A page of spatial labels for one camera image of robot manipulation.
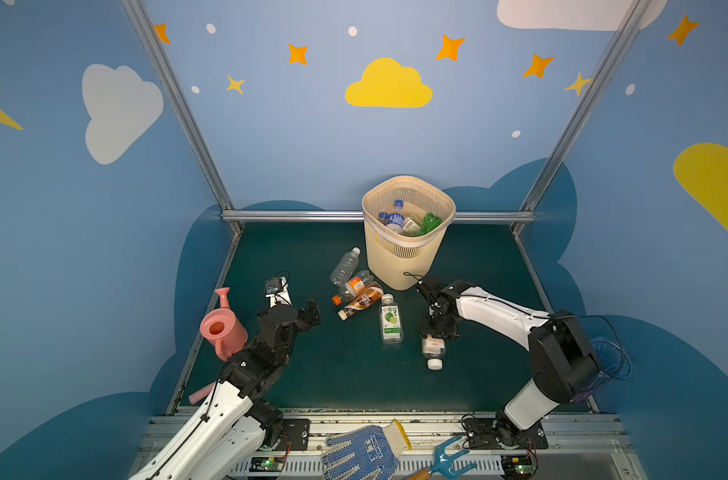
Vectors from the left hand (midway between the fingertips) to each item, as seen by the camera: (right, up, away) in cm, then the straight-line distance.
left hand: (303, 298), depth 76 cm
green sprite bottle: (+37, +22, +18) cm, 46 cm away
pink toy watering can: (-23, -9, +5) cm, 25 cm away
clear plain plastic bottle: (+9, +7, +29) cm, 31 cm away
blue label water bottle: (+26, +22, +19) cm, 39 cm away
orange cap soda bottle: (+12, +1, +23) cm, 26 cm away
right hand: (+36, -12, +13) cm, 40 cm away
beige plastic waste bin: (+26, +9, +11) cm, 29 cm away
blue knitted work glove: (+16, -37, -4) cm, 41 cm away
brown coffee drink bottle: (+17, -2, +20) cm, 26 cm away
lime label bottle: (+31, +21, +23) cm, 44 cm away
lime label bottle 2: (+24, -11, +15) cm, 30 cm away
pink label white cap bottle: (+36, -16, +10) cm, 41 cm away
